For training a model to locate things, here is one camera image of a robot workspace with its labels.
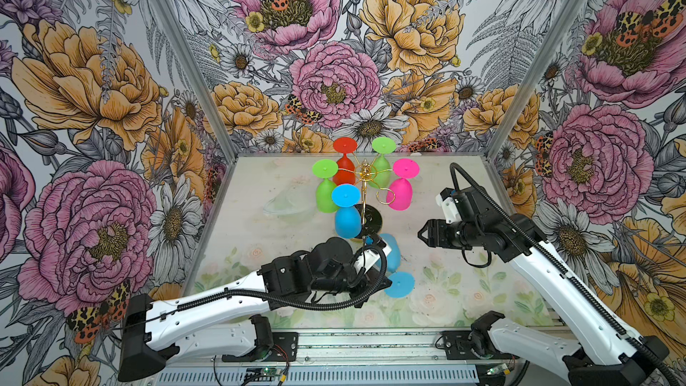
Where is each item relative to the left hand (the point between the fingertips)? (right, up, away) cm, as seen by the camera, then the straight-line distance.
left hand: (384, 290), depth 63 cm
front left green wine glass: (-15, +29, +13) cm, 35 cm away
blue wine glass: (-9, +14, +16) cm, 23 cm away
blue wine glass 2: (+3, +1, 0) cm, 4 cm away
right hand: (+13, +9, +8) cm, 18 cm away
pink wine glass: (+7, +22, +20) cm, 30 cm away
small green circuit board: (-30, -24, +8) cm, 39 cm away
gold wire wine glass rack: (-1, +12, +36) cm, 38 cm away
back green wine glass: (+2, +28, +24) cm, 37 cm away
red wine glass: (-9, +30, +24) cm, 40 cm away
